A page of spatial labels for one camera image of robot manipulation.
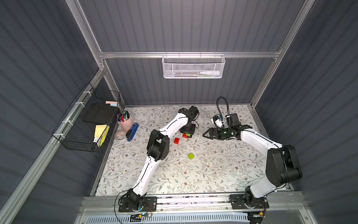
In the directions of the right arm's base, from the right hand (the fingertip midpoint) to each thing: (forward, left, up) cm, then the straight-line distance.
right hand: (209, 135), depth 87 cm
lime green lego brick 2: (-9, +12, -10) cm, 18 cm away
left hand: (+7, +13, -8) cm, 17 cm away
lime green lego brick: (+4, +13, -6) cm, 15 cm away
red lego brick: (+2, +21, -11) cm, 24 cm away
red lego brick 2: (+6, +16, -10) cm, 19 cm away
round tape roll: (+8, +63, -12) cm, 65 cm away
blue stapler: (+7, +55, -10) cm, 56 cm away
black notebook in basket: (+5, +66, +15) cm, 68 cm away
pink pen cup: (+13, +58, -1) cm, 59 cm away
